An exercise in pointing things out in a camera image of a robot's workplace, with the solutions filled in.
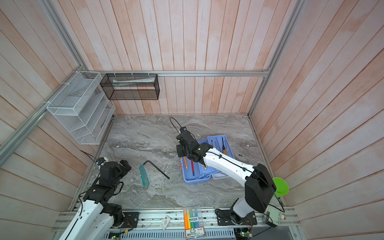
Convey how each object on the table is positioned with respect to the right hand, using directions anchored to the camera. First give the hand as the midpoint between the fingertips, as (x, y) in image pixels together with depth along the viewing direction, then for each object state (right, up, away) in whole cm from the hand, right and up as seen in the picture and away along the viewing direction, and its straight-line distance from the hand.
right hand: (180, 146), depth 83 cm
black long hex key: (-14, -15, +8) cm, 22 cm away
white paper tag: (-7, -36, -11) cm, 38 cm away
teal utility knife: (-21, -20, +3) cm, 29 cm away
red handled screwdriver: (+7, -14, +8) cm, 18 cm away
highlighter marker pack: (+7, -36, -11) cm, 38 cm away
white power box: (+47, -32, -12) cm, 58 cm away
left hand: (-32, -12, -2) cm, 34 cm away
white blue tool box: (+9, -16, +7) cm, 20 cm away
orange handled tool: (+3, -11, +6) cm, 13 cm away
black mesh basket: (-37, +41, +22) cm, 59 cm away
